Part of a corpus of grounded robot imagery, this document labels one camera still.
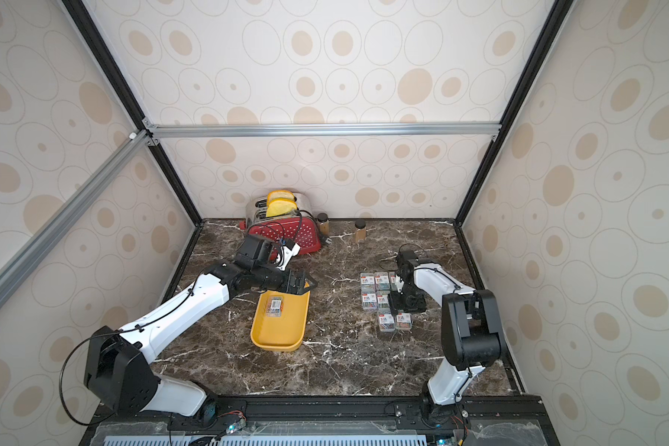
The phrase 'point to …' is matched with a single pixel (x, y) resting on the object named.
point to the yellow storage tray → (280, 320)
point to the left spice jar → (322, 219)
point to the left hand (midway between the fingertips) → (311, 282)
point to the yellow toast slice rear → (279, 194)
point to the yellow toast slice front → (278, 206)
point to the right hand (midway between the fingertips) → (402, 312)
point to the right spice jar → (360, 231)
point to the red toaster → (300, 227)
